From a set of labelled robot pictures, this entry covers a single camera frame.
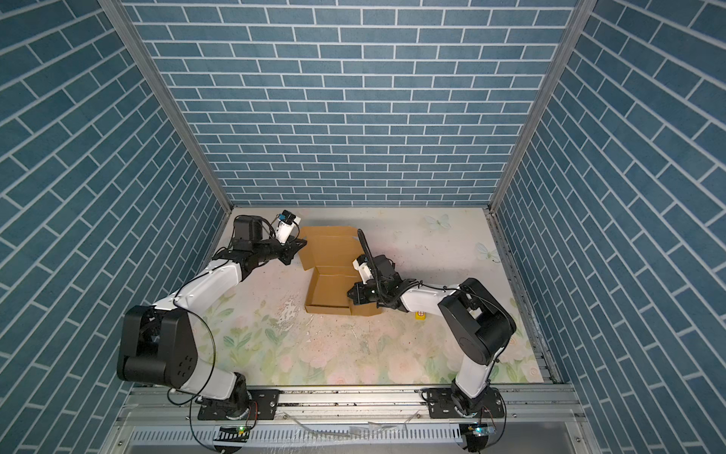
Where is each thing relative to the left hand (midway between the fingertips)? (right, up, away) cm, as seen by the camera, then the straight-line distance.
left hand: (304, 241), depth 87 cm
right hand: (+12, -16, +2) cm, 21 cm away
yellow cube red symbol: (+37, -24, +2) cm, 44 cm away
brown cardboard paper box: (+7, -4, +3) cm, 9 cm away
